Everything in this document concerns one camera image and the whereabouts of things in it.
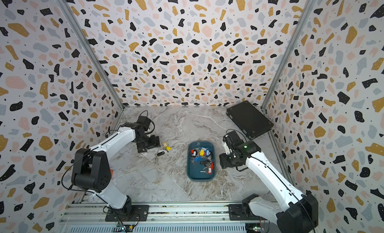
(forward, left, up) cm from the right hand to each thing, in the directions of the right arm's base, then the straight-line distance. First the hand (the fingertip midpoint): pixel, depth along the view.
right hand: (224, 162), depth 78 cm
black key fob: (+11, +39, -12) cm, 42 cm away
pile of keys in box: (+12, +10, -12) cm, 19 cm away
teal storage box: (-1, +17, -13) cm, 21 cm away
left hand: (+11, +40, -4) cm, 41 cm away
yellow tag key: (+14, +35, -12) cm, 39 cm away
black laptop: (+39, -26, -14) cm, 48 cm away
